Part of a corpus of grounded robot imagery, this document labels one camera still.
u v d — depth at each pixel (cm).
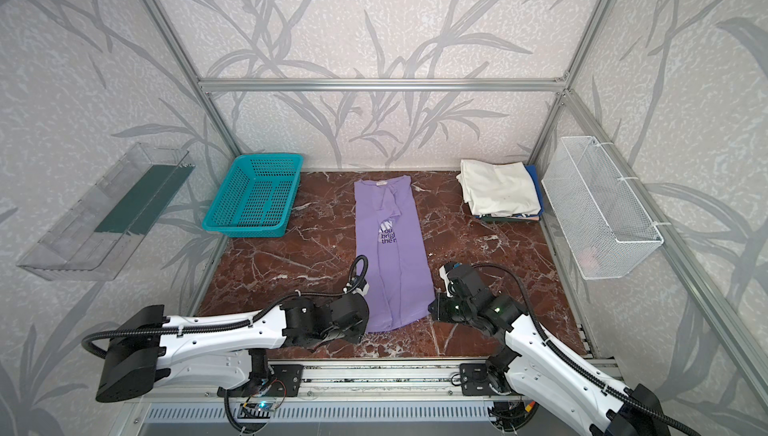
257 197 112
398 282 90
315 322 56
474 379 74
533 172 111
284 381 73
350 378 75
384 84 98
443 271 76
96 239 64
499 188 104
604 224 62
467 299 60
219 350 46
